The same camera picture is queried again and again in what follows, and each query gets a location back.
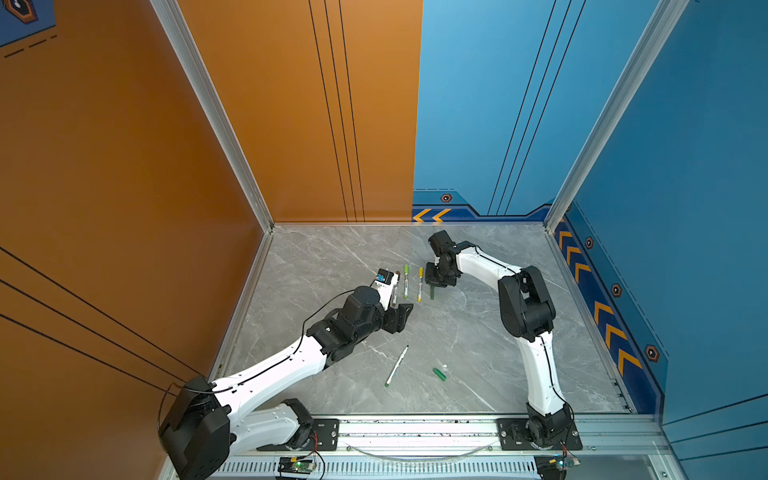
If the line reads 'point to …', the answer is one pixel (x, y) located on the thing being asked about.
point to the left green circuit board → (292, 464)
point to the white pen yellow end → (421, 273)
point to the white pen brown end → (395, 292)
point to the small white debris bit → (445, 365)
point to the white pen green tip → (405, 349)
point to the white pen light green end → (406, 283)
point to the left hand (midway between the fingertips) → (403, 298)
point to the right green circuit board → (554, 466)
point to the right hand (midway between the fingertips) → (431, 282)
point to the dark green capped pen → (432, 292)
